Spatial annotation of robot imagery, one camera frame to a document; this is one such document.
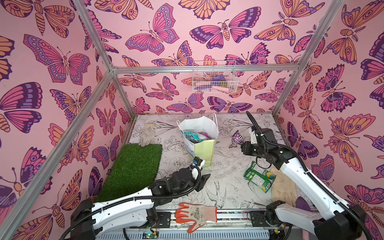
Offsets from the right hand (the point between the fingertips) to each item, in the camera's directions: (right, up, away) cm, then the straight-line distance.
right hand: (243, 144), depth 79 cm
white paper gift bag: (-20, -3, -1) cm, 21 cm away
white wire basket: (-13, +42, +16) cm, 46 cm away
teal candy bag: (-26, +4, -3) cm, 27 cm away
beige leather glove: (+23, -24, +3) cm, 33 cm away
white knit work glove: (-60, +4, +30) cm, 67 cm away
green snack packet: (+12, -20, +5) cm, 24 cm away
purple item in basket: (-10, +41, +16) cm, 45 cm away
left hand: (-20, -12, -7) cm, 24 cm away
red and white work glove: (-23, -34, -5) cm, 42 cm away
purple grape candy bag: (-19, +5, +11) cm, 23 cm away
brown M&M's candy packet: (-4, +4, -2) cm, 6 cm away
